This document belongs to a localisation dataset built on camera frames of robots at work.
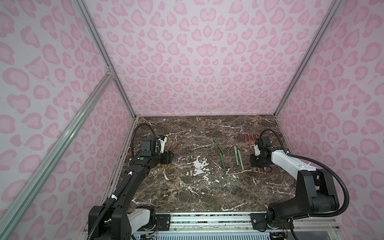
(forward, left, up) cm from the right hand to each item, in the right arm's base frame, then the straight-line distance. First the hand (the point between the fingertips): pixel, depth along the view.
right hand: (254, 162), depth 90 cm
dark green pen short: (+6, +19, -4) cm, 20 cm away
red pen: (+22, +1, -4) cm, 22 cm away
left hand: (+1, +50, +10) cm, 51 cm away
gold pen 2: (-3, -3, -3) cm, 6 cm away
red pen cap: (+11, +54, -3) cm, 55 cm away
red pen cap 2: (+11, +49, -3) cm, 51 cm away
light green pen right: (+3, +6, -4) cm, 8 cm away
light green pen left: (+7, +9, -4) cm, 12 cm away
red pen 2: (+19, -4, -3) cm, 20 cm away
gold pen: (-4, 0, -2) cm, 4 cm away
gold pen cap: (-2, +54, -3) cm, 54 cm away
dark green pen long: (+13, +20, -3) cm, 24 cm away
